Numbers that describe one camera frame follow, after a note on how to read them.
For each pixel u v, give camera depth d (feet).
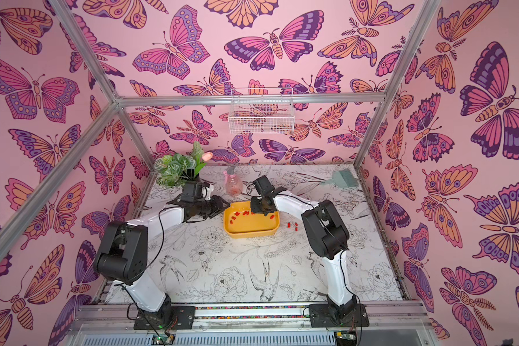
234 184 3.61
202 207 2.66
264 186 2.61
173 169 2.74
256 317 2.45
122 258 1.55
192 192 2.46
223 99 3.02
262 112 3.12
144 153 3.82
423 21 2.34
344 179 3.71
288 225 3.19
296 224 3.19
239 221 3.21
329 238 1.78
